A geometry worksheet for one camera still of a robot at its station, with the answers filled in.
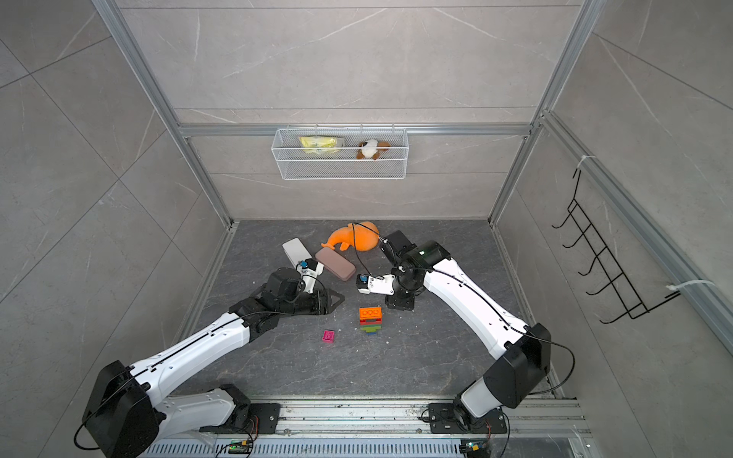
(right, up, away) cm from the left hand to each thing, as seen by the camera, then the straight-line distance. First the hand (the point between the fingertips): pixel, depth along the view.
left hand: (341, 295), depth 78 cm
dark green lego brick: (+8, -11, +10) cm, 17 cm away
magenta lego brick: (-5, -14, +9) cm, 17 cm away
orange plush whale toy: (+4, +17, +27) cm, 32 cm away
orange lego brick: (+8, -6, +2) cm, 10 cm away
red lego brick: (+9, -8, +4) cm, 13 cm away
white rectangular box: (-20, +12, +27) cm, 36 cm away
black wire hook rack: (+65, +2, -17) cm, 67 cm away
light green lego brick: (+9, -12, +8) cm, 17 cm away
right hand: (+16, 0, -1) cm, 16 cm away
